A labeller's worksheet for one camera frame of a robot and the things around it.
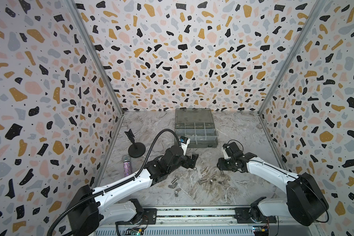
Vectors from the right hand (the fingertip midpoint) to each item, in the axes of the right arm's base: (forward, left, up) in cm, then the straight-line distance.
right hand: (220, 165), depth 88 cm
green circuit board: (-33, +43, -3) cm, 55 cm away
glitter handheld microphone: (-2, +56, +2) cm, 56 cm away
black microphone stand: (+14, +56, -6) cm, 57 cm away
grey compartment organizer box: (+31, +13, +1) cm, 34 cm away
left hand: (-1, +16, +16) cm, 23 cm away
